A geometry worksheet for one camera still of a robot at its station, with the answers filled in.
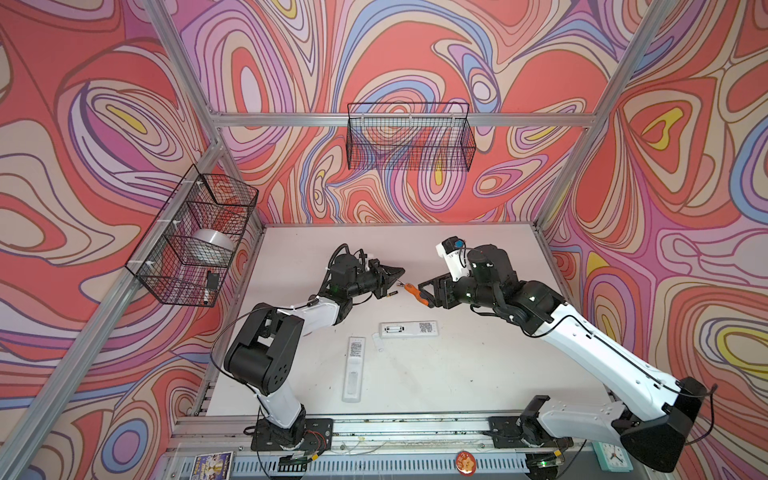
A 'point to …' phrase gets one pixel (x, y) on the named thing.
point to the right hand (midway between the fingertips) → (430, 291)
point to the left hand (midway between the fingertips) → (407, 269)
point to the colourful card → (212, 466)
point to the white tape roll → (210, 247)
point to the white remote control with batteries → (398, 329)
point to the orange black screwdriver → (418, 293)
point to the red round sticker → (466, 463)
